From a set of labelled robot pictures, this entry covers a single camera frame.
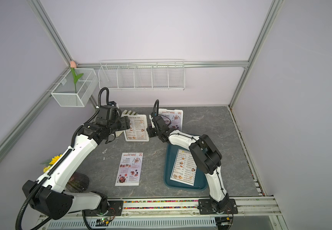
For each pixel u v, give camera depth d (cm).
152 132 85
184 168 87
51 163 65
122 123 68
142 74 99
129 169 87
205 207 68
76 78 91
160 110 81
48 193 38
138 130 94
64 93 85
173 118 94
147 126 93
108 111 56
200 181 82
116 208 74
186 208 75
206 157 52
